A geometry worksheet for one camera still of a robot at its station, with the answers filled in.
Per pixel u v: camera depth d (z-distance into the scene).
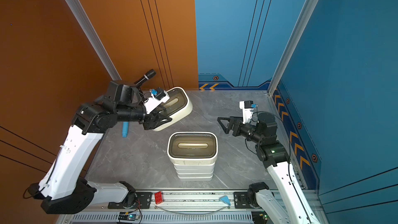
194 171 0.72
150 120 0.50
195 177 0.75
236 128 0.58
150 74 0.94
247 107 0.59
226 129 0.58
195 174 0.72
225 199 0.74
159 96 0.48
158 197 0.74
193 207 0.74
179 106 0.59
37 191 0.37
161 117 0.52
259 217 0.70
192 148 0.60
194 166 0.63
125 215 0.72
